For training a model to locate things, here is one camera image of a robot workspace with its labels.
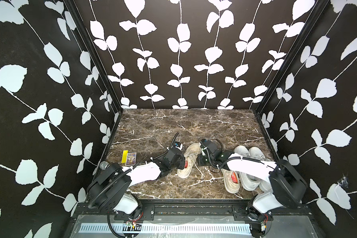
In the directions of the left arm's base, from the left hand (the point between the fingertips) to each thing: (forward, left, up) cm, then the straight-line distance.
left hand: (185, 157), depth 88 cm
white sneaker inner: (-17, -33, +3) cm, 38 cm away
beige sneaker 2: (-16, -24, +2) cm, 29 cm away
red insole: (-13, -27, -2) cm, 30 cm away
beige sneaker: (0, -3, +3) cm, 4 cm away
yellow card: (+4, +39, -4) cm, 39 cm away
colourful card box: (+3, +34, -5) cm, 35 cm away
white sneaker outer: (+1, -45, 0) cm, 45 cm away
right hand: (-1, -6, +1) cm, 6 cm away
